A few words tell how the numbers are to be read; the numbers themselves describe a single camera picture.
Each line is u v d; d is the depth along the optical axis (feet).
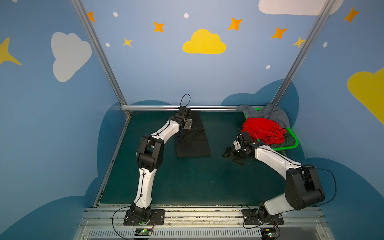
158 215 2.46
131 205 2.14
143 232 2.32
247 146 2.24
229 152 2.69
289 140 2.99
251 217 2.44
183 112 2.69
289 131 3.23
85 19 2.36
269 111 3.64
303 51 2.78
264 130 3.14
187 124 3.12
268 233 2.35
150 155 1.88
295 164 1.59
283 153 2.99
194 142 3.51
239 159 2.53
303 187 1.45
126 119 4.04
